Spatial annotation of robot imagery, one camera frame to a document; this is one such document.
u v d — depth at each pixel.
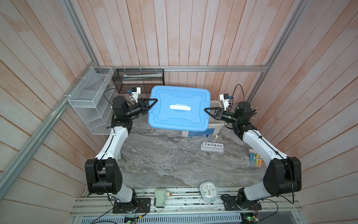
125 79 0.90
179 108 0.74
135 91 0.70
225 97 0.70
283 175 0.43
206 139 1.01
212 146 0.93
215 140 1.01
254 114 0.96
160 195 0.73
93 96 0.75
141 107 0.66
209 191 0.76
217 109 0.70
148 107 0.69
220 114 0.67
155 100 0.72
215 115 0.70
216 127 0.93
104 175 0.43
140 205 0.73
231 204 0.73
